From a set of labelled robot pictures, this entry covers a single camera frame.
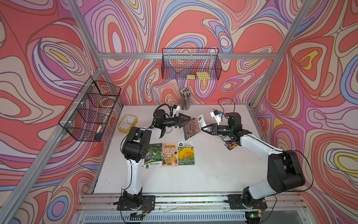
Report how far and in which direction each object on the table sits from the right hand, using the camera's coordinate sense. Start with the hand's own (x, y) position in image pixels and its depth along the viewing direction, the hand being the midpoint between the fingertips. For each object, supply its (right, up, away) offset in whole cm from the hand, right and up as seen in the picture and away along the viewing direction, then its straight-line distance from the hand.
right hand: (202, 132), depth 81 cm
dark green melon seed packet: (-30, -18, +8) cm, 36 cm away
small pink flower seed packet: (+22, -10, +14) cm, 28 cm away
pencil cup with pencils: (-9, +23, +26) cm, 36 cm away
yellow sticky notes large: (+2, +37, +10) cm, 38 cm away
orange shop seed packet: (-20, -15, +10) cm, 27 cm away
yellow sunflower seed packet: (-9, -15, +10) cm, 20 cm away
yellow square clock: (-54, +5, +23) cm, 59 cm away
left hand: (-7, +5, +5) cm, 10 cm away
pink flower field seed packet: (-4, +3, +4) cm, 6 cm away
